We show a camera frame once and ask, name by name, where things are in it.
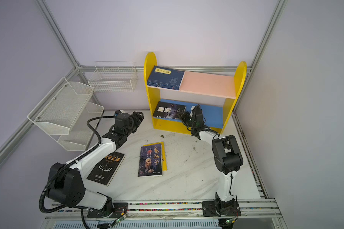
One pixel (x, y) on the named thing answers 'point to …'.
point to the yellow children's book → (164, 161)
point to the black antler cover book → (104, 171)
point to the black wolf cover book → (164, 110)
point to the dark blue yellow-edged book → (150, 161)
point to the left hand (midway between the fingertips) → (141, 116)
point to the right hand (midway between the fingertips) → (176, 113)
